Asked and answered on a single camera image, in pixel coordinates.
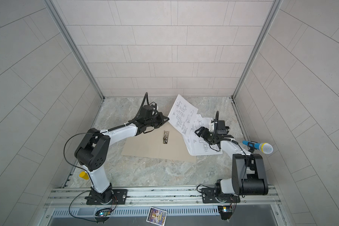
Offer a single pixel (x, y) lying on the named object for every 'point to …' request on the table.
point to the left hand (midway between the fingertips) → (173, 117)
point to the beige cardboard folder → (150, 144)
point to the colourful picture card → (157, 216)
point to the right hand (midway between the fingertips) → (198, 133)
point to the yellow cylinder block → (84, 175)
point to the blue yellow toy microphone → (265, 148)
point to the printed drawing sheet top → (182, 114)
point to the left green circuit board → (103, 212)
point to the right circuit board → (226, 212)
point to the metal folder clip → (165, 137)
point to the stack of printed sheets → (196, 145)
